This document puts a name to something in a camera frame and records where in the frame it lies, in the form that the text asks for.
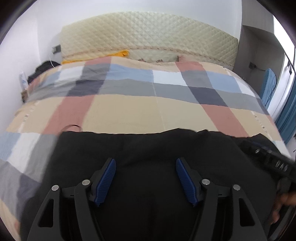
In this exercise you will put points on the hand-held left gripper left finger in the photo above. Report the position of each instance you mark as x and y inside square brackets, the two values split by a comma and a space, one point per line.
[106, 180]

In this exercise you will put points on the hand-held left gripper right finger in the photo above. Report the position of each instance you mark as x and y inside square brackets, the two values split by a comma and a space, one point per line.
[185, 180]

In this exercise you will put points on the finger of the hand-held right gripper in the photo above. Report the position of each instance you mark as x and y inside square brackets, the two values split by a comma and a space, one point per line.
[254, 149]

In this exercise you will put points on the black puffer jacket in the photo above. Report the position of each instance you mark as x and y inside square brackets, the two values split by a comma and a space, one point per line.
[148, 148]

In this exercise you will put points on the black clothes pile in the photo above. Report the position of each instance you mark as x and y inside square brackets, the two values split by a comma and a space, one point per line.
[42, 70]

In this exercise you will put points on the person's right hand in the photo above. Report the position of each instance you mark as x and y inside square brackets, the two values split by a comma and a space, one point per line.
[288, 199]

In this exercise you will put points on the blue curtain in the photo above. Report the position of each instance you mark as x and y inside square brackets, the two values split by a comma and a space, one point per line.
[288, 115]

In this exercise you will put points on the blue cushion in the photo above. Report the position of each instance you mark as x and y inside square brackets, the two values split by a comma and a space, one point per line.
[268, 88]

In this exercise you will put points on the plaid duvet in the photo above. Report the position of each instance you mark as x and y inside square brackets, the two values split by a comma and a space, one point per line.
[129, 111]

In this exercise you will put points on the black hanging rod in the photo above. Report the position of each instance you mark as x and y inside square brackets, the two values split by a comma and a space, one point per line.
[290, 62]

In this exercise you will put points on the grey built-in wardrobe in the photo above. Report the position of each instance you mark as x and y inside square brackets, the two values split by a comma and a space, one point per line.
[259, 39]

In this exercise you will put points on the yellow cloth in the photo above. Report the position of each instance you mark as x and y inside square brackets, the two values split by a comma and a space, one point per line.
[120, 55]

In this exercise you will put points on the beige floral pillow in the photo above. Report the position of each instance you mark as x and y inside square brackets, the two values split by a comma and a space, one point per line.
[152, 58]

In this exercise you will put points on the cream quilted headboard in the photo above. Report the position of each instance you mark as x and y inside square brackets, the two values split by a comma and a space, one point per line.
[148, 32]

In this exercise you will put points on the wall socket with plug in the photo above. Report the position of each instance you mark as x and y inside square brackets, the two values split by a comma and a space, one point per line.
[56, 49]

